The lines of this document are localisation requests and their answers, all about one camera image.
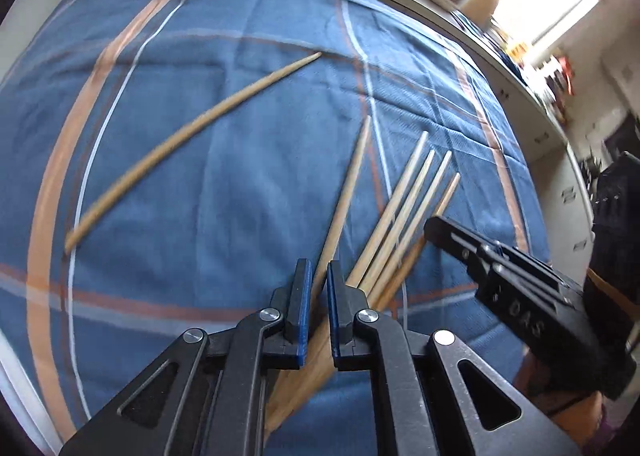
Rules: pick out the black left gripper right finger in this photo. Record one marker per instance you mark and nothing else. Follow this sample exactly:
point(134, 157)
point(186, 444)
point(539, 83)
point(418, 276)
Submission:
point(349, 349)

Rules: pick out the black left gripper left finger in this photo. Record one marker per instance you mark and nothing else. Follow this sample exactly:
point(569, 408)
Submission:
point(288, 317)

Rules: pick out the wooden chopstick four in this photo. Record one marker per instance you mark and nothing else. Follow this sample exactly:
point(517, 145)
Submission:
point(419, 208)

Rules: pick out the wooden chopstick five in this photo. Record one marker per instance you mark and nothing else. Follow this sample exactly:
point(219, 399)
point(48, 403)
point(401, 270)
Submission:
point(404, 258)

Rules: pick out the wooden chopstick three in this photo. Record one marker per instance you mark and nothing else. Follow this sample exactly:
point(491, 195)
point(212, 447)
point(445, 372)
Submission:
point(390, 243)

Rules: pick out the wooden chopstick one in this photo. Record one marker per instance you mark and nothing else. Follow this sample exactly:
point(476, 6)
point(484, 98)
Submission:
point(289, 391)

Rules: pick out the wooden chopstick two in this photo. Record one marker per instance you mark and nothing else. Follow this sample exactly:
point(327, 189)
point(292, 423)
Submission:
point(378, 234)

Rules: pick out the black range hood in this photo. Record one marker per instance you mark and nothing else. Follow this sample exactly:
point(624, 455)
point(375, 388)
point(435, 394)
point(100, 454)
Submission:
point(625, 139)

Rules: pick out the blue plaid tablecloth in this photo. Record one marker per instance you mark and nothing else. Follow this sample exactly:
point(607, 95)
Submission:
point(165, 163)

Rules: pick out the wooden cutting board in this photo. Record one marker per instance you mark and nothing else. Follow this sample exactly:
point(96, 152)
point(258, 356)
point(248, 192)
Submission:
point(479, 11)

